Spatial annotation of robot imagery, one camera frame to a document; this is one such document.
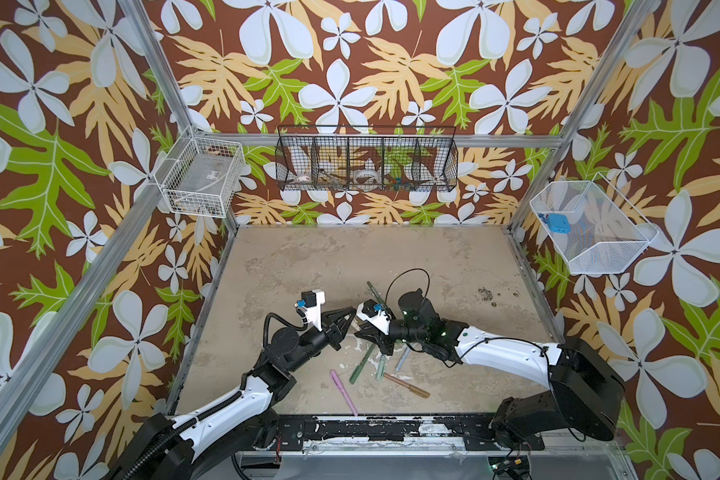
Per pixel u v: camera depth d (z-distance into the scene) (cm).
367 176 99
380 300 98
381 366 86
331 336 65
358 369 84
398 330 68
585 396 42
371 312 66
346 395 80
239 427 54
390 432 75
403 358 86
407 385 82
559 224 86
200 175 86
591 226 84
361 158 97
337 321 69
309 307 65
